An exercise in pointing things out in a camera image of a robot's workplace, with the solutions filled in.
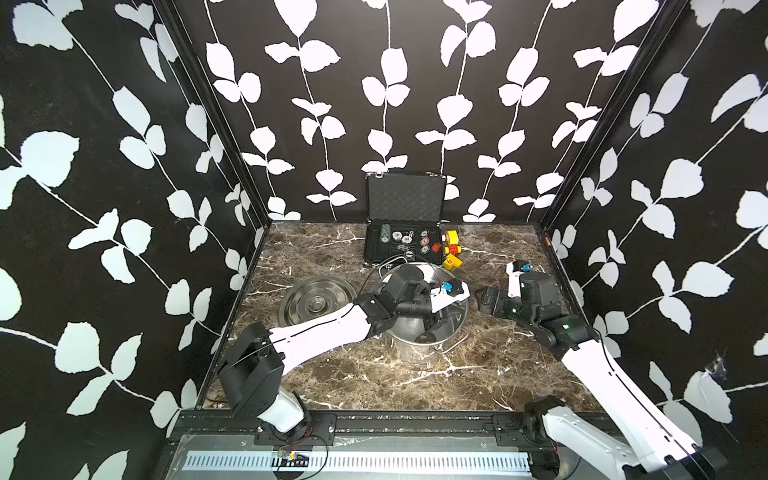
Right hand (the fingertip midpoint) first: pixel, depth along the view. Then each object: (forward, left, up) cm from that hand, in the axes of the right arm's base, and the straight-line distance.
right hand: (486, 288), depth 79 cm
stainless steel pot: (-7, +18, -15) cm, 24 cm away
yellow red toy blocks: (+23, +4, -17) cm, 29 cm away
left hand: (-7, +8, +4) cm, 12 cm away
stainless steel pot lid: (+5, +51, -13) cm, 53 cm away
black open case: (+40, +21, -12) cm, 47 cm away
